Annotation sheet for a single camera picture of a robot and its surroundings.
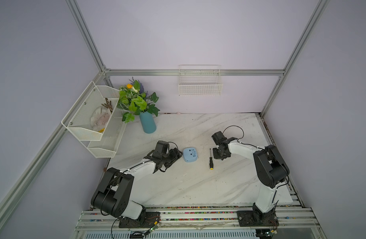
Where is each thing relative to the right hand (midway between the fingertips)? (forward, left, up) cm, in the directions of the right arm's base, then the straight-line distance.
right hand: (219, 156), depth 98 cm
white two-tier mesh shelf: (+5, +69, +32) cm, 76 cm away
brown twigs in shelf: (+15, +65, +33) cm, 75 cm away
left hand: (-3, +26, +7) cm, 27 cm away
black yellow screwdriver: (-5, +7, +2) cm, 8 cm away
